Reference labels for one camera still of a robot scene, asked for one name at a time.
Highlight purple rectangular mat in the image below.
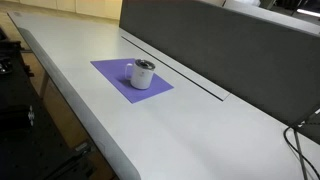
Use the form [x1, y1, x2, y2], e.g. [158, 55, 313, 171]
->
[90, 58, 175, 105]

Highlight beige cabinet fronts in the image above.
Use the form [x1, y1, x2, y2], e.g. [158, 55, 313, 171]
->
[0, 0, 124, 21]

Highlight black perforated breadboard table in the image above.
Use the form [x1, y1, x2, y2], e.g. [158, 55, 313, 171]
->
[0, 26, 98, 180]

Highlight dark round mug lid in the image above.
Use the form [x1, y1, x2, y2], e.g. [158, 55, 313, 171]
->
[134, 58, 157, 71]

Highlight grey neighbouring desk top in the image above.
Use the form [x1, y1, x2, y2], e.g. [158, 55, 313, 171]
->
[196, 0, 320, 37]

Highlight grey desk cable slot cover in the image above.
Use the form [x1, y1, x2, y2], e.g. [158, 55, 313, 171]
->
[120, 27, 231, 102]

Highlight white ceiling light strip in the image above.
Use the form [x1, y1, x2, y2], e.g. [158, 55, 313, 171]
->
[296, 8, 320, 19]

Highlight grey desk partition panel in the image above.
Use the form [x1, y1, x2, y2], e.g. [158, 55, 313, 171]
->
[118, 0, 320, 146]

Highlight black cable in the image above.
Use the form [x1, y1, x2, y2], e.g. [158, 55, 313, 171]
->
[282, 125, 320, 180]

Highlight white thermo mug with handle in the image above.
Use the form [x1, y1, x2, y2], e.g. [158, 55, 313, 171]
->
[124, 59, 156, 91]

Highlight grey table leg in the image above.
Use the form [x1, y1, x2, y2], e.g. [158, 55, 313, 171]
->
[38, 71, 51, 100]

